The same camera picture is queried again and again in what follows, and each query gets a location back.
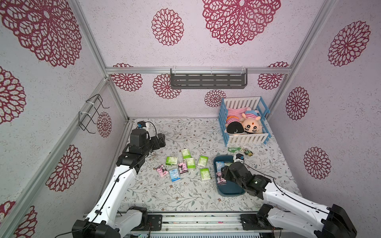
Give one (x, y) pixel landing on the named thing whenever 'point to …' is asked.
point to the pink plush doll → (236, 111)
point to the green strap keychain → (233, 150)
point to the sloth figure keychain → (248, 152)
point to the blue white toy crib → (257, 108)
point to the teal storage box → (232, 188)
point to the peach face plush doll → (251, 125)
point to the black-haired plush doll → (234, 127)
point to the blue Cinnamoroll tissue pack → (174, 175)
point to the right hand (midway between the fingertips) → (226, 172)
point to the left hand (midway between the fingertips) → (157, 138)
